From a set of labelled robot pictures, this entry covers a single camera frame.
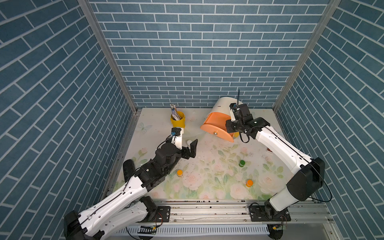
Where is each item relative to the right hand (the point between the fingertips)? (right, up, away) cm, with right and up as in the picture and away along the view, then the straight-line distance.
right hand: (229, 124), depth 84 cm
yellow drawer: (+1, -5, -12) cm, 13 cm away
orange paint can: (-29, -29, +3) cm, 41 cm away
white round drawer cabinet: (-3, +11, +8) cm, 14 cm away
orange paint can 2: (+11, -33, -1) cm, 35 cm away
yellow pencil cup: (-32, 0, +21) cm, 38 cm away
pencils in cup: (-33, +6, +11) cm, 35 cm away
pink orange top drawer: (-7, +1, +7) cm, 10 cm away
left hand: (-20, -7, -14) cm, 25 cm away
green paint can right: (+8, -24, +5) cm, 26 cm away
